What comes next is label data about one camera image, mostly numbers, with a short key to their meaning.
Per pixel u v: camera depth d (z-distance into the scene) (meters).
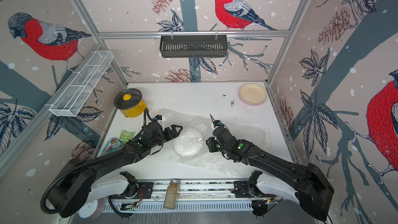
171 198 0.67
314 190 0.40
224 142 0.60
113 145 0.85
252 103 1.04
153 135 0.67
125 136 0.92
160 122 0.79
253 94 1.12
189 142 0.81
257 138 0.91
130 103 0.96
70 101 0.71
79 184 0.41
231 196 0.73
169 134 0.75
